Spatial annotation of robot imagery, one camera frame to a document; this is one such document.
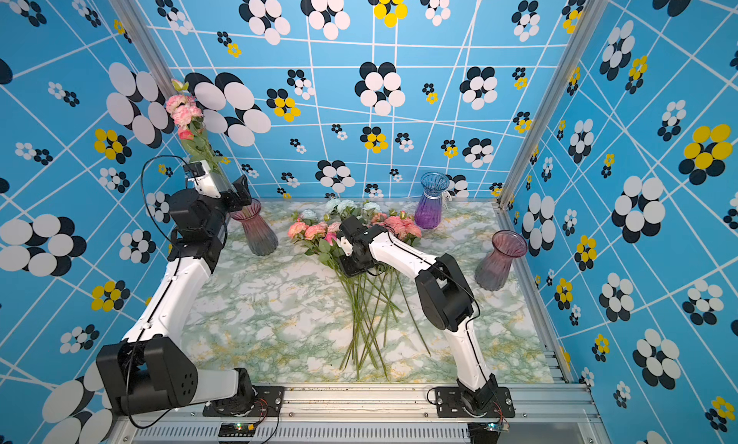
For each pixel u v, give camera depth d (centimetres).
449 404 73
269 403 73
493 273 94
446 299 53
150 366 41
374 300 92
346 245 87
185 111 76
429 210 100
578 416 171
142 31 74
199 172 62
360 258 70
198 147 80
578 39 75
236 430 72
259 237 96
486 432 68
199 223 58
